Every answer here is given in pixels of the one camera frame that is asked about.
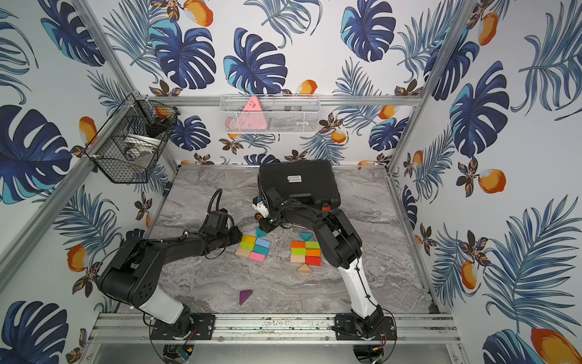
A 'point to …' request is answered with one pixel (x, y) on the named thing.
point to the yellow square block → (246, 238)
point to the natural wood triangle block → (305, 268)
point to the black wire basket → (132, 139)
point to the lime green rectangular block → (312, 245)
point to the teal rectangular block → (261, 249)
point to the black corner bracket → (169, 185)
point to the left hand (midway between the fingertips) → (241, 231)
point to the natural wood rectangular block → (297, 258)
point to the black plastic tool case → (312, 182)
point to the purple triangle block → (243, 296)
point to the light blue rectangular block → (263, 243)
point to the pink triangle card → (253, 117)
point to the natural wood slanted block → (242, 252)
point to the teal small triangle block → (260, 233)
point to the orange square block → (313, 252)
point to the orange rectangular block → (297, 244)
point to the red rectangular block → (314, 260)
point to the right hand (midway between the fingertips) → (264, 224)
